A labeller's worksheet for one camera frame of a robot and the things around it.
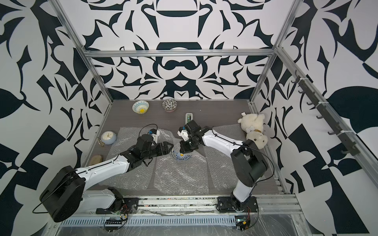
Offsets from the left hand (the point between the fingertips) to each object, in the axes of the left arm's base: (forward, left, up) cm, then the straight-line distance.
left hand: (169, 143), depth 85 cm
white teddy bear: (+12, -53, -2) cm, 54 cm away
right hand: (-2, -6, -2) cm, 7 cm away
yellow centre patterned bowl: (+37, +24, -8) cm, 45 cm away
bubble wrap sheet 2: (-15, +17, -10) cm, 25 cm away
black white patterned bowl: (+38, +2, -8) cm, 39 cm away
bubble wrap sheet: (-16, -4, -10) cm, 19 cm away
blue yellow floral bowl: (-3, -5, -9) cm, 11 cm away
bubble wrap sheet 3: (-14, -29, -10) cm, 34 cm away
